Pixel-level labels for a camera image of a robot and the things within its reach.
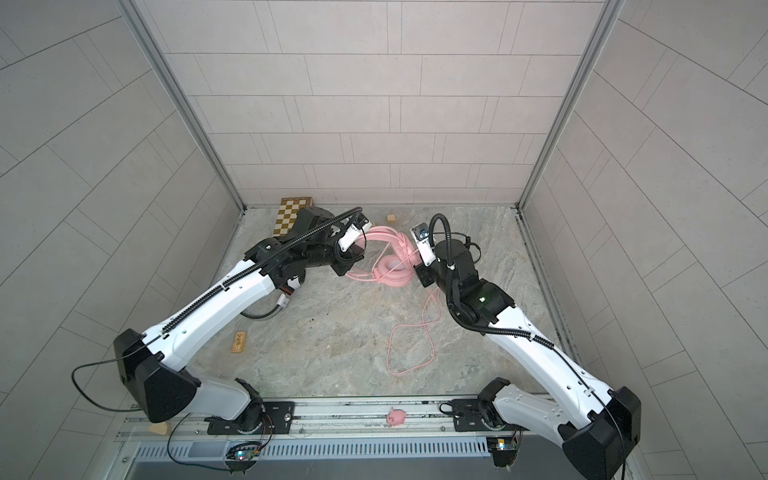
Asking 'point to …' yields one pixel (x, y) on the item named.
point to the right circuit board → (503, 448)
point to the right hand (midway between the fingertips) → (421, 247)
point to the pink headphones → (393, 270)
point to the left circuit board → (244, 452)
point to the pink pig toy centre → (396, 417)
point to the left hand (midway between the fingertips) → (365, 246)
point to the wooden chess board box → (287, 214)
